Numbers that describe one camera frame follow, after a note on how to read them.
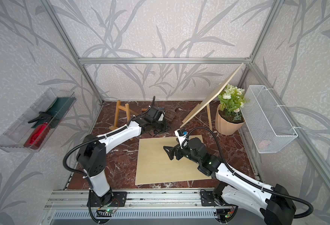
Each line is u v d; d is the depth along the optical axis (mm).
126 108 869
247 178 468
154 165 879
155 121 724
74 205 734
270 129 603
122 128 562
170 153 652
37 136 579
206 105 653
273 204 398
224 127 893
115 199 722
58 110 705
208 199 723
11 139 574
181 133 632
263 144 709
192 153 587
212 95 589
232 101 823
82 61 937
